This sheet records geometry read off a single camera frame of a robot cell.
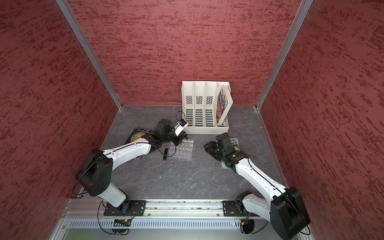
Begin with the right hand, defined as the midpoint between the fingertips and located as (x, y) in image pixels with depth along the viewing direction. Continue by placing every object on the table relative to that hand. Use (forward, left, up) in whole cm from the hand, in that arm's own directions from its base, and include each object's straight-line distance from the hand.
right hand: (205, 150), depth 83 cm
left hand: (+9, +12, +3) cm, 16 cm away
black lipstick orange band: (+4, +25, -9) cm, 27 cm away
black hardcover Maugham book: (+16, +47, -8) cm, 50 cm away
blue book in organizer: (+32, -13, +5) cm, 35 cm away
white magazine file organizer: (+42, +2, -8) cm, 43 cm away
